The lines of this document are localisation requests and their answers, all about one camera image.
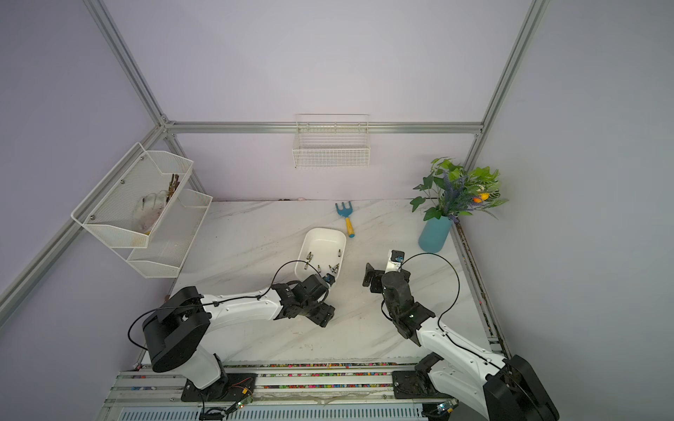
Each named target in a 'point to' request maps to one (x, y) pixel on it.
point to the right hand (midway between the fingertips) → (381, 269)
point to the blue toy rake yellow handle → (347, 212)
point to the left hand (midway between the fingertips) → (323, 311)
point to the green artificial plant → (456, 192)
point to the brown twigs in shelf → (173, 186)
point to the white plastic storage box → (325, 249)
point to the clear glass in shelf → (148, 208)
